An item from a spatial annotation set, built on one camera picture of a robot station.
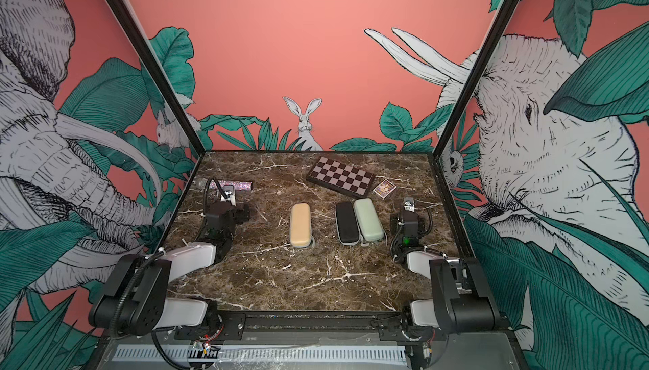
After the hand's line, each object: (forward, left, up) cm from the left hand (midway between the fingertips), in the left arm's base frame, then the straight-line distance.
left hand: (232, 196), depth 90 cm
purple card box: (+9, -60, -11) cm, 62 cm away
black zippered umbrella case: (-8, -42, -9) cm, 44 cm away
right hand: (-5, -64, -4) cm, 65 cm away
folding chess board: (+15, -41, -9) cm, 45 cm away
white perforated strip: (-47, -14, -12) cm, 50 cm away
